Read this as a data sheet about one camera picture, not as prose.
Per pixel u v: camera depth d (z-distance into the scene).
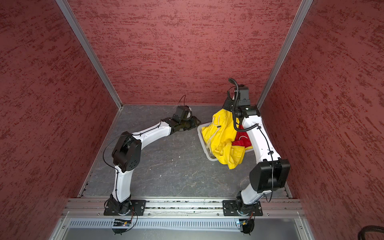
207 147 0.87
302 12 0.73
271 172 0.42
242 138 0.97
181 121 0.75
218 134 0.84
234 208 0.74
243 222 0.71
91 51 0.88
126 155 0.53
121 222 0.72
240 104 0.61
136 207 0.74
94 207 0.76
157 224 0.77
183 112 0.74
